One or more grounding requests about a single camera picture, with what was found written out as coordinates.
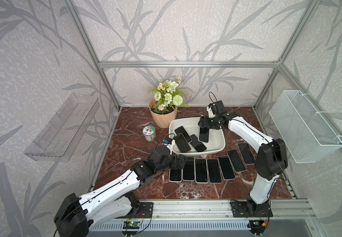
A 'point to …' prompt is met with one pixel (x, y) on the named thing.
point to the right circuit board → (257, 225)
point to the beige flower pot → (162, 121)
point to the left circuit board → (131, 225)
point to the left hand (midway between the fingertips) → (181, 158)
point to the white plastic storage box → (216, 140)
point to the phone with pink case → (175, 175)
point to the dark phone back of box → (180, 130)
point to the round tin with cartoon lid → (149, 132)
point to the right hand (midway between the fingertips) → (203, 122)
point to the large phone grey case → (226, 167)
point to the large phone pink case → (182, 143)
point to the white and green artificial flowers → (167, 96)
